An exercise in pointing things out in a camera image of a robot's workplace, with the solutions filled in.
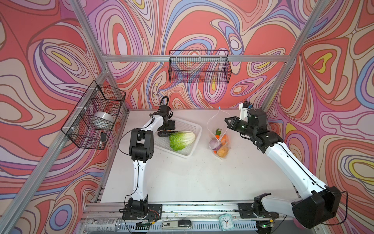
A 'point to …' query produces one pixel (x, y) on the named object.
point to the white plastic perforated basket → (162, 143)
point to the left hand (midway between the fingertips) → (169, 125)
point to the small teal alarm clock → (226, 222)
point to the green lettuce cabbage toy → (179, 140)
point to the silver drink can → (102, 224)
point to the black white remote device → (177, 224)
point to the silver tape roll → (102, 119)
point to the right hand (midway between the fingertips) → (225, 122)
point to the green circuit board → (140, 226)
